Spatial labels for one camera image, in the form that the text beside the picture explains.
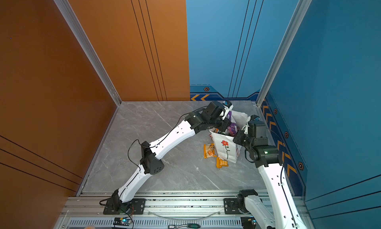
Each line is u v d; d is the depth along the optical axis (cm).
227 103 69
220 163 87
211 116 60
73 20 76
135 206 73
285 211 38
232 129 77
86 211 72
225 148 78
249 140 58
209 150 92
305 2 71
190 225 67
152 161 53
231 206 73
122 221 71
